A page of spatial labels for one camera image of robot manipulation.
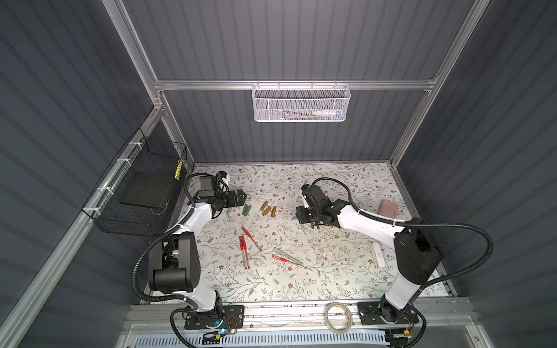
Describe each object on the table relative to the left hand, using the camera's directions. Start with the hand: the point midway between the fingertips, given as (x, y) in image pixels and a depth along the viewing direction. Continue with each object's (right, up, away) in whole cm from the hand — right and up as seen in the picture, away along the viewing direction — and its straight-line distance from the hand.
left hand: (238, 196), depth 92 cm
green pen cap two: (-7, -8, +10) cm, 14 cm away
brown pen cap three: (+12, -8, +10) cm, 17 cm away
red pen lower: (+20, -26, -5) cm, 33 cm away
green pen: (+21, -24, -5) cm, 32 cm away
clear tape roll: (+42, -39, -18) cm, 60 cm away
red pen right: (+3, -21, -2) cm, 22 cm away
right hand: (+26, -7, -3) cm, 28 cm away
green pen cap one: (+2, -7, +10) cm, 12 cm away
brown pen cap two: (+10, -5, +11) cm, 16 cm away
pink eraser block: (+69, -6, +9) cm, 70 cm away
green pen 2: (+35, -14, +4) cm, 38 cm away
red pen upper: (+4, -17, +2) cm, 18 cm away
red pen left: (+2, -19, 0) cm, 19 cm away
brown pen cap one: (+15, -8, +10) cm, 19 cm away
